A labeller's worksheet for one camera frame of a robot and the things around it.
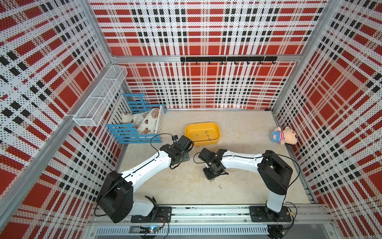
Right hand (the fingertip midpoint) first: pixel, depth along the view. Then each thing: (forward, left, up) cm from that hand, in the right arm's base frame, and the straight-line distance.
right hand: (212, 175), depth 86 cm
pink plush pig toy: (+23, -51, +6) cm, 56 cm away
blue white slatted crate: (+26, +56, +6) cm, 62 cm away
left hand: (+9, +16, +8) cm, 20 cm away
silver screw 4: (-6, -4, -1) cm, 7 cm away
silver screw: (+33, +3, -2) cm, 33 cm away
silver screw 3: (+27, 0, -1) cm, 27 cm away
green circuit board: (-26, +29, +1) cm, 39 cm away
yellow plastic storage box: (+32, +5, -2) cm, 32 cm away
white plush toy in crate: (+37, +47, +6) cm, 60 cm away
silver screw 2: (+29, +9, 0) cm, 31 cm away
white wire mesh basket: (+29, +67, +28) cm, 78 cm away
